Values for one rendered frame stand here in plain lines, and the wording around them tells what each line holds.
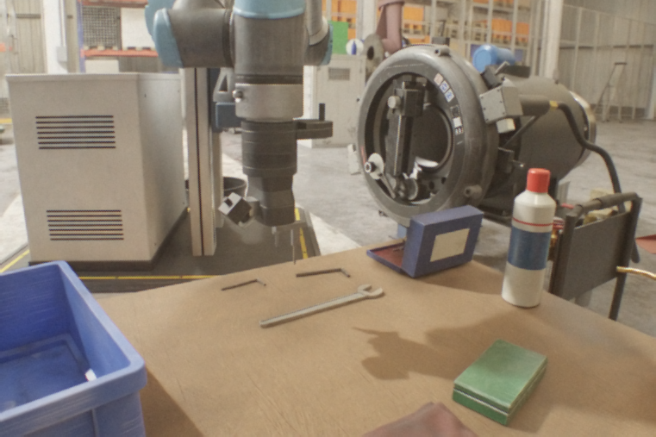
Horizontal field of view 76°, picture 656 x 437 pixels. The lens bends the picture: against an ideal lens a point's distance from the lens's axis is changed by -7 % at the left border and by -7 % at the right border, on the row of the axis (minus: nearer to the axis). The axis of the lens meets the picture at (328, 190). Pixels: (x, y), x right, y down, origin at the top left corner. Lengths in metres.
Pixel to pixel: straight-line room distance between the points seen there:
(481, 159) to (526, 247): 0.88
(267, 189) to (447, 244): 0.41
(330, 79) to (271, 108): 5.12
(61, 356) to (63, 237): 0.69
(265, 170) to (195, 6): 0.29
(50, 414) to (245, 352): 0.30
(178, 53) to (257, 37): 0.18
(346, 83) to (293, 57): 5.21
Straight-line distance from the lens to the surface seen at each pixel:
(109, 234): 1.30
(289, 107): 0.58
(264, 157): 0.58
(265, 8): 0.57
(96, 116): 1.24
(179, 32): 0.72
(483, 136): 1.62
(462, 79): 1.66
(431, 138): 2.13
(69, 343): 0.70
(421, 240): 0.82
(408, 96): 1.75
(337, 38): 9.33
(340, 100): 5.75
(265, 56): 0.57
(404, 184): 1.92
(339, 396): 0.57
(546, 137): 2.09
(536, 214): 0.76
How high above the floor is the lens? 0.83
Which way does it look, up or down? 14 degrees down
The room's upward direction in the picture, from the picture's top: 1 degrees clockwise
